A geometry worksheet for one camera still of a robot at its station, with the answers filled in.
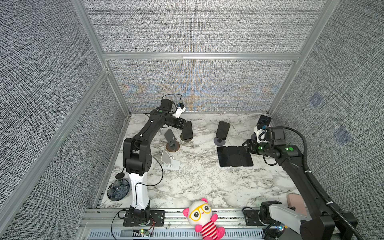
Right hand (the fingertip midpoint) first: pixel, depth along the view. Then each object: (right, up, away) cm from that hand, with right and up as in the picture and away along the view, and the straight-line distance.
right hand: (248, 144), depth 80 cm
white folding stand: (-44, -12, +8) cm, 46 cm away
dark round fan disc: (-71, -25, +2) cm, 75 cm away
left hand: (-36, +11, +15) cm, 40 cm away
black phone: (-33, +6, +17) cm, 38 cm away
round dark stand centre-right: (-11, -1, +24) cm, 26 cm away
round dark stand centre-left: (-34, 0, +23) cm, 41 cm away
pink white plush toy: (-27, -31, -11) cm, 42 cm away
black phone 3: (+16, +13, +16) cm, 26 cm away
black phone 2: (-12, +7, +11) cm, 17 cm away
